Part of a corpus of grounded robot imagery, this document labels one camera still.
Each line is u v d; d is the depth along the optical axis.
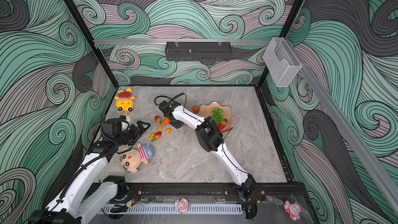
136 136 0.70
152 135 0.92
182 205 0.67
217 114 0.97
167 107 0.74
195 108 1.04
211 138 0.62
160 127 0.97
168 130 0.95
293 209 0.66
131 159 0.76
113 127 0.60
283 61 0.79
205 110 1.02
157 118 1.00
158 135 0.92
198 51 0.95
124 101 1.01
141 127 0.71
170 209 0.70
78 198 0.43
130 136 0.68
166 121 0.98
